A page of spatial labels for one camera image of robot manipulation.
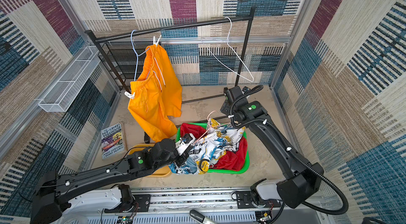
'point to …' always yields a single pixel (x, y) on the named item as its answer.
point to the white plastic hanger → (234, 50)
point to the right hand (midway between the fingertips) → (232, 112)
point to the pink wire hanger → (210, 127)
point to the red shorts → (234, 160)
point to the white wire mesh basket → (71, 80)
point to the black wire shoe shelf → (128, 57)
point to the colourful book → (112, 142)
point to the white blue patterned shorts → (211, 147)
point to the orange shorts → (157, 95)
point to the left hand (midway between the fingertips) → (192, 146)
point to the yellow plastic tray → (164, 170)
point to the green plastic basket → (242, 170)
